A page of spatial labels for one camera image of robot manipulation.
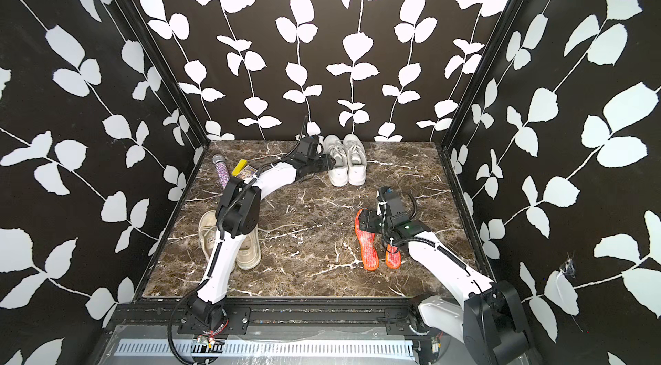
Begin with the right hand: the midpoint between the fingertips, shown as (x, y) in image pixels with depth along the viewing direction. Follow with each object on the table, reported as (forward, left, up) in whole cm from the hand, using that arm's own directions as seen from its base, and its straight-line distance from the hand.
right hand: (366, 213), depth 86 cm
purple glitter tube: (+24, +59, -7) cm, 64 cm away
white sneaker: (+31, +12, +1) cm, 34 cm away
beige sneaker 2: (-13, +37, -3) cm, 40 cm away
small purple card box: (+24, +49, -8) cm, 55 cm away
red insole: (-11, -9, -10) cm, 17 cm away
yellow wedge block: (+29, +52, -8) cm, 60 cm away
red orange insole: (-6, -1, -8) cm, 10 cm away
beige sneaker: (-7, +53, -2) cm, 53 cm away
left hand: (+27, +11, -1) cm, 29 cm away
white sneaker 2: (+28, +2, -4) cm, 28 cm away
